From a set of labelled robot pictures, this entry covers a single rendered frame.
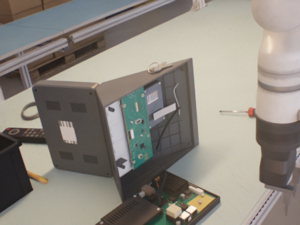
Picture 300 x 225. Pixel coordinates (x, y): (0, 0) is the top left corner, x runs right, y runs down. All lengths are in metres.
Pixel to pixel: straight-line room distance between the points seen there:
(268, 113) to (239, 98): 0.51
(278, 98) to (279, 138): 0.06
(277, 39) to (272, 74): 0.05
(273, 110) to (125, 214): 0.31
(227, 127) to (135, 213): 0.36
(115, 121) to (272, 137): 0.28
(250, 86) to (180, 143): 0.37
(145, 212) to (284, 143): 0.26
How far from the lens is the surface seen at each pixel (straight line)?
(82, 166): 0.85
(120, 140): 0.73
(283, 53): 0.56
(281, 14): 0.52
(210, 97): 1.11
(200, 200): 0.73
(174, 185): 0.74
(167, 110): 0.81
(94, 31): 2.46
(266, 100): 0.58
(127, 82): 0.73
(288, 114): 0.59
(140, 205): 0.72
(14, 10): 4.17
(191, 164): 0.84
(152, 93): 0.76
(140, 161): 0.78
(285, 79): 0.56
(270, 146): 0.62
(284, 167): 0.64
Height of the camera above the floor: 1.49
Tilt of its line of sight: 28 degrees down
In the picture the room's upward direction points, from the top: 8 degrees counter-clockwise
